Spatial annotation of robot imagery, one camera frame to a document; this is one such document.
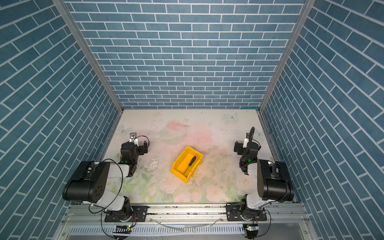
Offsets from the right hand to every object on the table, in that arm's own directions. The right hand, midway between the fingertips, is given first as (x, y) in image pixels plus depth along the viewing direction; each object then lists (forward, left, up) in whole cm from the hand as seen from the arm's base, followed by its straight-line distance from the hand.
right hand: (245, 140), depth 94 cm
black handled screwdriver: (-14, +32, -5) cm, 36 cm away
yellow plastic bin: (-14, +36, -6) cm, 39 cm away
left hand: (-6, +68, +1) cm, 69 cm away
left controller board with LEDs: (-51, +63, -9) cm, 81 cm away
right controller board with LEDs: (-45, 0, -12) cm, 47 cm away
